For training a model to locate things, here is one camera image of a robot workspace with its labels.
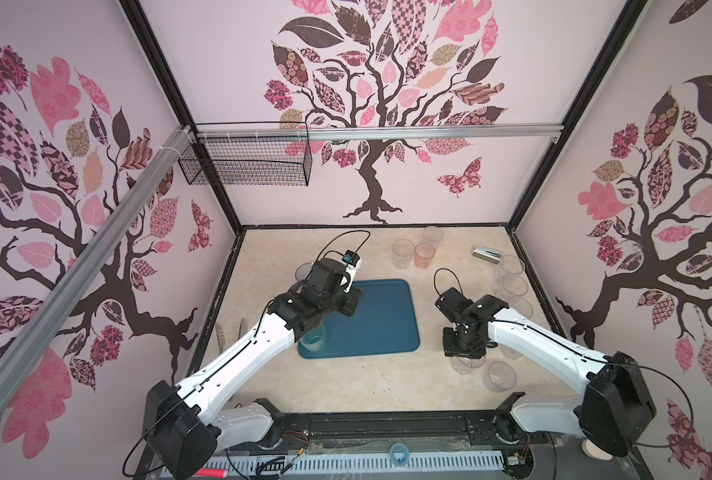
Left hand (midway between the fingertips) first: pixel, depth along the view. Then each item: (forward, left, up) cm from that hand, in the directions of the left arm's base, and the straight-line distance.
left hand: (354, 293), depth 77 cm
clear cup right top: (+24, -57, -18) cm, 65 cm away
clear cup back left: (+27, -17, -15) cm, 35 cm away
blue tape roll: (-34, -11, -19) cm, 40 cm away
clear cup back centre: (+34, -29, -14) cm, 46 cm away
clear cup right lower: (+4, -52, -14) cm, 55 cm away
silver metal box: (+28, -50, -18) cm, 61 cm away
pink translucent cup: (+27, -25, -17) cm, 41 cm away
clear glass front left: (-15, -29, -13) cm, 35 cm away
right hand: (-10, -27, -13) cm, 32 cm away
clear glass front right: (-16, -41, -18) cm, 48 cm away
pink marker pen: (-37, +31, -19) cm, 52 cm away
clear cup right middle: (+13, -53, -16) cm, 57 cm away
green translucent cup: (-9, +11, -10) cm, 17 cm away
